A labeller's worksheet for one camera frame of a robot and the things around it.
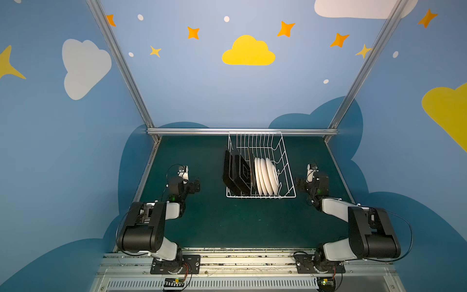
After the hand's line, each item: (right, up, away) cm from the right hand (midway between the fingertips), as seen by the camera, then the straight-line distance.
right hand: (308, 176), depth 95 cm
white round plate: (-27, +1, -12) cm, 29 cm away
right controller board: (-2, -42, -22) cm, 47 cm away
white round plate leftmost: (-29, +2, -13) cm, 32 cm away
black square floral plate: (-42, +3, -14) cm, 45 cm away
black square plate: (-31, +7, -11) cm, 34 cm away
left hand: (-63, +1, -1) cm, 63 cm away
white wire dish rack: (-15, +17, +20) cm, 30 cm away
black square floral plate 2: (-36, +3, -14) cm, 39 cm away
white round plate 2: (-25, +2, -11) cm, 27 cm away
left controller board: (-64, -41, -22) cm, 79 cm away
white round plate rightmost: (-21, +1, -9) cm, 23 cm away
